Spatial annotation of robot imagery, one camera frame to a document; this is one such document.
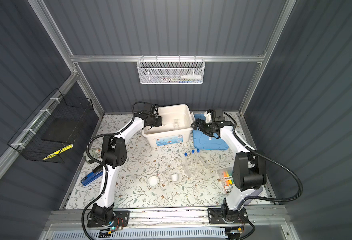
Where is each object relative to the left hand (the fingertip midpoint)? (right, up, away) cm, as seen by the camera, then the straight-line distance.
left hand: (161, 121), depth 104 cm
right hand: (+25, -5, -14) cm, 29 cm away
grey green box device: (-41, -20, -10) cm, 47 cm away
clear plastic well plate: (+24, -29, -15) cm, 41 cm away
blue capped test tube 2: (+20, -17, -24) cm, 36 cm away
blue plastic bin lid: (+28, -14, -2) cm, 32 cm away
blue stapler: (-36, -31, -18) cm, 51 cm away
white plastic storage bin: (+5, -9, -13) cm, 16 cm away
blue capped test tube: (+17, -25, -17) cm, 35 cm away
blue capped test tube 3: (+24, -22, -16) cm, 36 cm away
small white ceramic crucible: (+10, -33, -20) cm, 40 cm away
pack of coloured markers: (+40, -33, -19) cm, 55 cm away
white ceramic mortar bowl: (-2, -35, -19) cm, 40 cm away
